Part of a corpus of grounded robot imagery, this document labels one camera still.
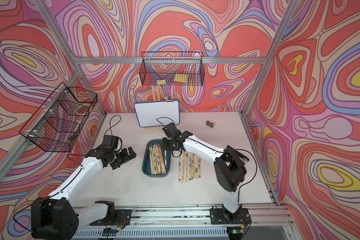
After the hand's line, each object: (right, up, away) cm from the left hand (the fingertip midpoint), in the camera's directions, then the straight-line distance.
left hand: (131, 157), depth 84 cm
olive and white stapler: (+50, +20, +27) cm, 60 cm away
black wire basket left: (-34, +18, -10) cm, 40 cm away
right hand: (+19, +4, +3) cm, 20 cm away
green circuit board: (-6, -34, -13) cm, 36 cm away
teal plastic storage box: (+7, -5, +6) cm, 11 cm away
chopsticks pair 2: (+28, -8, +5) cm, 29 cm away
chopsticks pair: (+20, 0, 0) cm, 20 cm away
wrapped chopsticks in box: (+14, -6, +7) cm, 17 cm away
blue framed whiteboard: (+13, +26, +15) cm, 33 cm away
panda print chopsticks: (+39, -7, +7) cm, 40 cm away
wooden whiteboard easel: (+11, +36, +10) cm, 39 cm away
